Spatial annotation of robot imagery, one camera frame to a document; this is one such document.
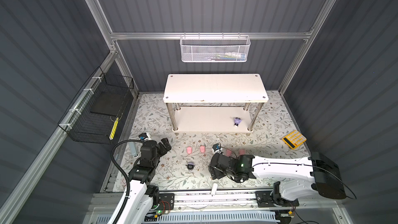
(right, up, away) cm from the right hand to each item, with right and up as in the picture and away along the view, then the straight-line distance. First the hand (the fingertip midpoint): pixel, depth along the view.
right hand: (215, 169), depth 78 cm
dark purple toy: (-13, +1, +3) cm, 13 cm away
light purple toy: (+15, +23, +16) cm, 32 cm away
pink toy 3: (+9, +5, +11) cm, 15 cm away
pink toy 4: (+17, +6, +11) cm, 20 cm away
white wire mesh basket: (+4, +79, +46) cm, 91 cm away
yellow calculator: (+50, +12, +16) cm, 54 cm away
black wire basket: (-59, +28, -6) cm, 66 cm away
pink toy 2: (-6, +7, +11) cm, 15 cm away
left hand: (-29, +13, +4) cm, 32 cm away
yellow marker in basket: (-46, +22, -10) cm, 52 cm away
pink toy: (-14, +7, +11) cm, 19 cm away
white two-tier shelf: (+3, +35, +37) cm, 51 cm away
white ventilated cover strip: (-4, -19, -7) cm, 21 cm away
